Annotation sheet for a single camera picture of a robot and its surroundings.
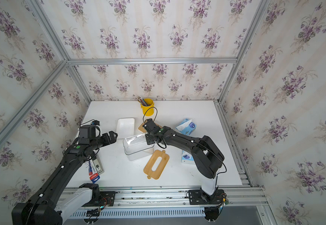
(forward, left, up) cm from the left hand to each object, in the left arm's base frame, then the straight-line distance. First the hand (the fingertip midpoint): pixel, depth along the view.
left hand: (112, 136), depth 81 cm
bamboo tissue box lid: (-14, -21, -15) cm, 29 cm away
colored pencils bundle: (+29, -15, +2) cm, 33 cm away
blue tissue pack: (-10, -45, -8) cm, 46 cm away
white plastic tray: (+18, -1, -17) cm, 25 cm away
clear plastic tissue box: (-1, -13, -13) cm, 18 cm away
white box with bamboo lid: (+13, -15, -10) cm, 22 cm away
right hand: (+3, -22, -7) cm, 24 cm away
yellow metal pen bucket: (+32, -20, -14) cm, 40 cm away
